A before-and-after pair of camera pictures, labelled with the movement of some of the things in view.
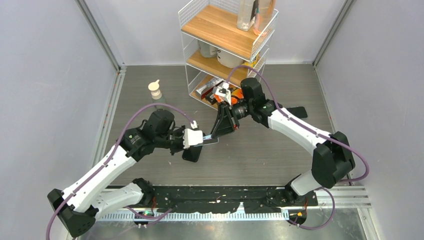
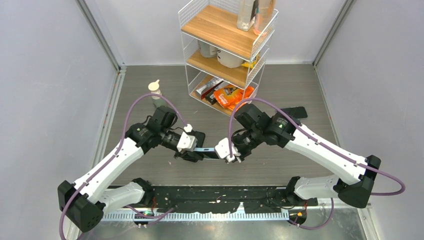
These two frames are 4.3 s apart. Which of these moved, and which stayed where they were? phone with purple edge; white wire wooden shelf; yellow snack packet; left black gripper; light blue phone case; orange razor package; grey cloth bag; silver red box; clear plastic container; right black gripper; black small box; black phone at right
Moved: right black gripper; light blue phone case; left black gripper; phone with purple edge
Stayed: silver red box; black phone at right; orange razor package; clear plastic container; grey cloth bag; yellow snack packet; white wire wooden shelf; black small box
